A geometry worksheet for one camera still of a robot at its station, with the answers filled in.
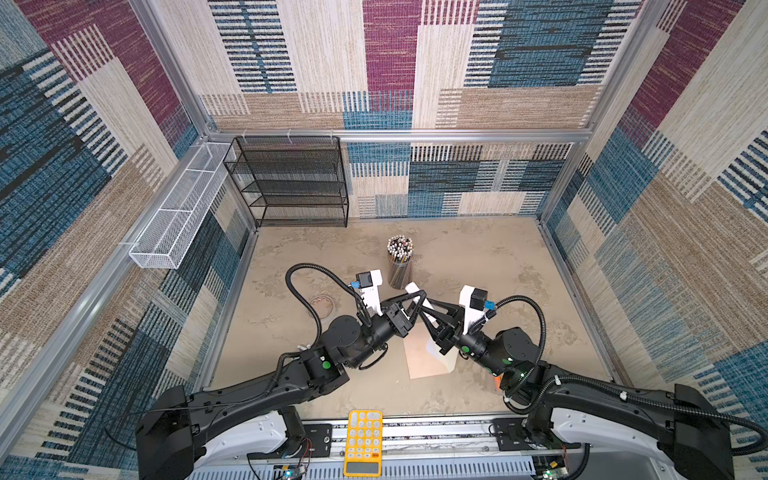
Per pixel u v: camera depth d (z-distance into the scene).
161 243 0.91
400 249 0.87
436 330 0.61
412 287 0.64
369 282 0.59
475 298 0.56
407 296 0.63
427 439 0.76
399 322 0.57
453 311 0.63
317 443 0.73
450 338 0.57
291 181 1.10
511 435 0.73
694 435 0.42
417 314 0.62
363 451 0.71
